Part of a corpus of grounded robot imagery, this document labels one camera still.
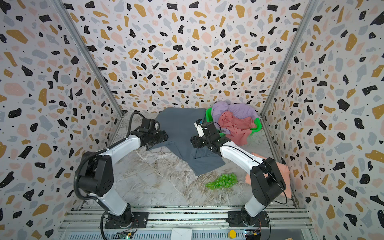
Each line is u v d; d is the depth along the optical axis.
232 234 0.66
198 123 0.77
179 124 0.80
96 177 0.47
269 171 0.44
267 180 0.45
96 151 0.49
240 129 1.01
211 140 0.66
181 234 0.66
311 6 0.71
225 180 0.83
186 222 0.74
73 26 0.75
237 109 1.16
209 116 1.12
